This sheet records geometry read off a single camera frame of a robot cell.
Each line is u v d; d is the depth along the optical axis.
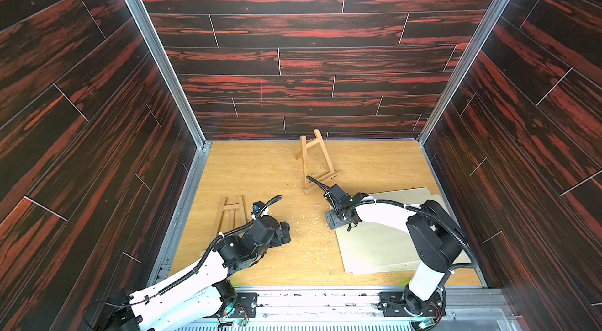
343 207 0.72
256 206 0.69
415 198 1.00
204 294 0.60
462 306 0.74
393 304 0.72
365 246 0.88
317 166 1.11
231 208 0.95
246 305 0.74
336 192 0.75
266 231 0.58
